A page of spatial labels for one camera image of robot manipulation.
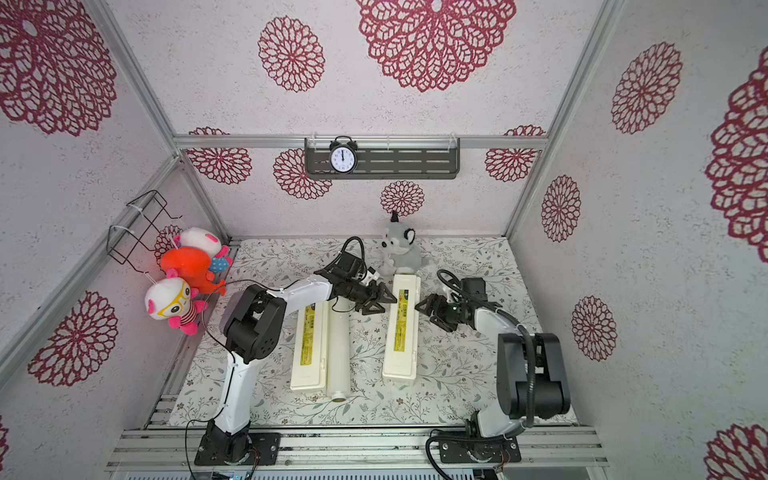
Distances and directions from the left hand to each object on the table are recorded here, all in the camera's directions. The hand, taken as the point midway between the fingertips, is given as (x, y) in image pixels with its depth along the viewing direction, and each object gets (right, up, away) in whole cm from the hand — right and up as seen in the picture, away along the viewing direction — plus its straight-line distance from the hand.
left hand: (392, 305), depth 93 cm
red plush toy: (-58, +12, -6) cm, 60 cm away
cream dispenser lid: (+2, -10, -11) cm, 15 cm away
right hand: (+9, -1, -2) cm, 9 cm away
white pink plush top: (-60, +21, +1) cm, 64 cm away
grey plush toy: (+3, +16, +9) cm, 18 cm away
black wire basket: (-67, +24, -14) cm, 72 cm away
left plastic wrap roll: (-16, -13, -4) cm, 21 cm away
